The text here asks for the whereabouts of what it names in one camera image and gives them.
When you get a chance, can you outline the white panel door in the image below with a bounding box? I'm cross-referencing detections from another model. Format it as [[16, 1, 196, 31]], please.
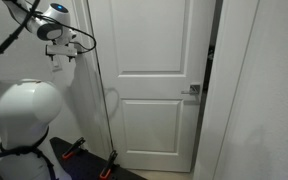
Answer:
[[86, 0, 217, 173]]

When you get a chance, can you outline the black orange spring clamp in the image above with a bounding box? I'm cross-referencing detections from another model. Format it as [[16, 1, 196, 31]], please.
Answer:
[[61, 136, 87, 161], [98, 149, 119, 180]]

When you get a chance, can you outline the black base board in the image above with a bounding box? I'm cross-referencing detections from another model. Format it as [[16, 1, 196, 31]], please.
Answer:
[[48, 136, 149, 180]]

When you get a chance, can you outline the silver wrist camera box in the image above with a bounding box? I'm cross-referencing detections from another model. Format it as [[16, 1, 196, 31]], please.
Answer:
[[45, 44, 78, 58]]

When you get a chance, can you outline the white door frame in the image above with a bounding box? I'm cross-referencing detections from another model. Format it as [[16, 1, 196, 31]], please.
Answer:
[[71, 0, 262, 180]]

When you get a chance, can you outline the thick black sleeved cable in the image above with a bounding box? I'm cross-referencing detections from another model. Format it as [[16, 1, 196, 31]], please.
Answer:
[[0, 0, 42, 78]]

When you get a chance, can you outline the black strap on robot base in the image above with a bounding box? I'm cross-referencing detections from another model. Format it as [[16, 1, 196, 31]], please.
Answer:
[[0, 127, 58, 180]]

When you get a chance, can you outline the silver door lever handle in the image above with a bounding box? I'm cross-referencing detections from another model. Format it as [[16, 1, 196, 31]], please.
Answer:
[[180, 83, 202, 96]]

